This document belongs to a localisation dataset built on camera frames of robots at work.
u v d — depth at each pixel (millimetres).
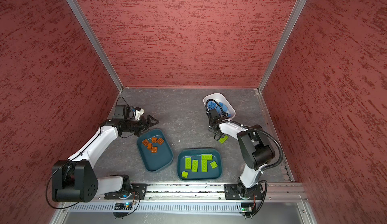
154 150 856
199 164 827
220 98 1093
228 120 630
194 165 826
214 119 756
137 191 751
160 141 898
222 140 920
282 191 759
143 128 741
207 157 852
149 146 871
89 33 873
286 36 898
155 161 857
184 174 775
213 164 811
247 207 709
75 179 405
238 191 686
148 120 754
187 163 830
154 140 897
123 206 712
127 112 709
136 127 774
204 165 825
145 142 895
